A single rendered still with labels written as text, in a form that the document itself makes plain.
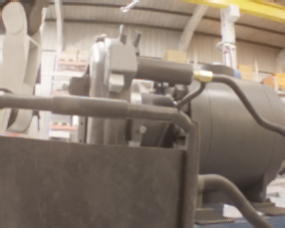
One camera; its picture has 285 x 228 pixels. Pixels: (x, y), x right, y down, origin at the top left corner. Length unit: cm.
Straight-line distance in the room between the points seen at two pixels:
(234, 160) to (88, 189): 87
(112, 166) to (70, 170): 7
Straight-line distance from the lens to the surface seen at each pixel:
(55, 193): 52
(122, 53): 99
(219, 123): 124
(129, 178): 53
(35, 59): 116
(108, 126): 100
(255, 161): 136
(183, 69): 104
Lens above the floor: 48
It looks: 9 degrees up
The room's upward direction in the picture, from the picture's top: 3 degrees clockwise
